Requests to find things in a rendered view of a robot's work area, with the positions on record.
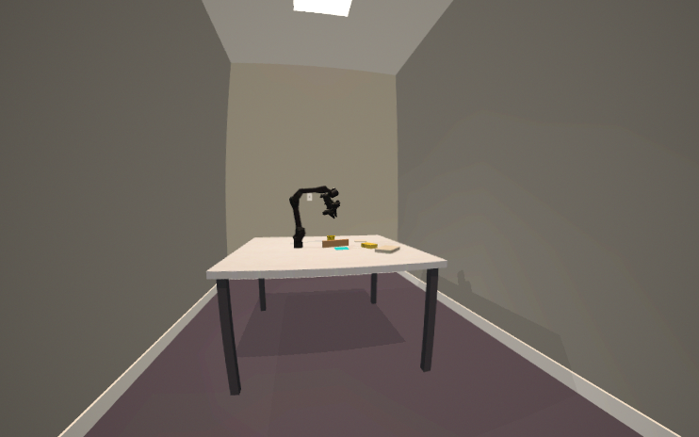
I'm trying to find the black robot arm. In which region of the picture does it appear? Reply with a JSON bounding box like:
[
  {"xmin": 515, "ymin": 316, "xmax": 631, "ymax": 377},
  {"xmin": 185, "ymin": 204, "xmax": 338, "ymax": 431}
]
[{"xmin": 289, "ymin": 186, "xmax": 340, "ymax": 249}]

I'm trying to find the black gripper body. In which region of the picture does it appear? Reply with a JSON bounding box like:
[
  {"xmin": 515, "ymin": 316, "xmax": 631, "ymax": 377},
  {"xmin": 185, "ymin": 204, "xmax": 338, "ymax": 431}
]
[{"xmin": 322, "ymin": 200, "xmax": 333, "ymax": 216}]

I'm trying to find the light brown wooden plank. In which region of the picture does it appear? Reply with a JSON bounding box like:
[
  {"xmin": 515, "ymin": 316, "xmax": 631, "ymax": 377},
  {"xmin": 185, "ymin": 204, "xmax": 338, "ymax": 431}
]
[{"xmin": 322, "ymin": 239, "xmax": 349, "ymax": 248}]

